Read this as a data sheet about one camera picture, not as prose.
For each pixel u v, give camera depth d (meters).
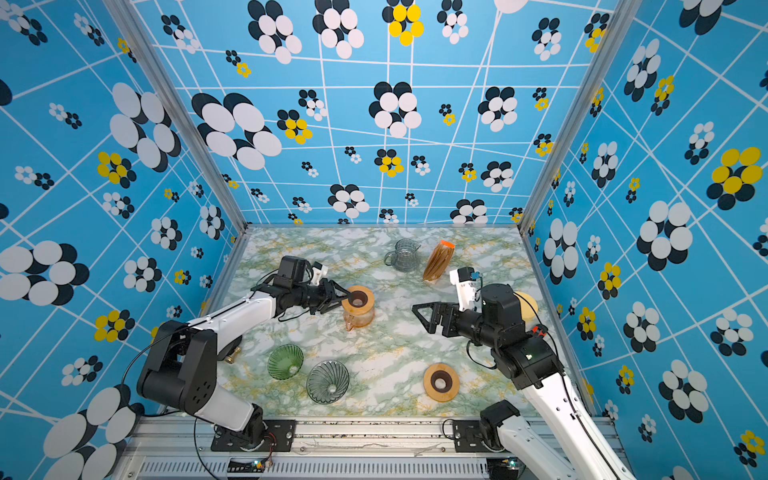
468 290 0.61
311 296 0.77
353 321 0.92
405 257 1.02
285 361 0.86
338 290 0.82
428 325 0.59
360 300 0.89
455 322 0.58
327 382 0.80
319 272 0.84
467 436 0.73
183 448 0.71
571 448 0.41
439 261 1.00
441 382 0.83
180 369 0.45
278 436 0.74
